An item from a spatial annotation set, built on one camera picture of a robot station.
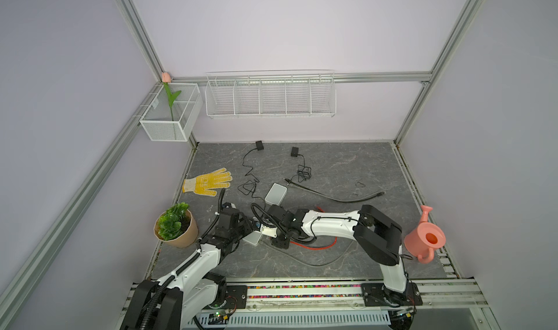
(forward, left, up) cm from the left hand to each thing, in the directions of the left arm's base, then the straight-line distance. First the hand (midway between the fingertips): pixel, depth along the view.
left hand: (252, 224), depth 88 cm
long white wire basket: (+50, -12, +28) cm, 59 cm away
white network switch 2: (+15, -10, -2) cm, 18 cm away
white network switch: (-6, -1, +1) cm, 6 cm away
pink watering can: (-13, -61, +9) cm, 63 cm away
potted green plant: (-4, +25, +12) cm, 28 cm away
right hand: (-5, -9, -3) cm, 10 cm away
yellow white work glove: (+23, +23, -2) cm, 33 cm away
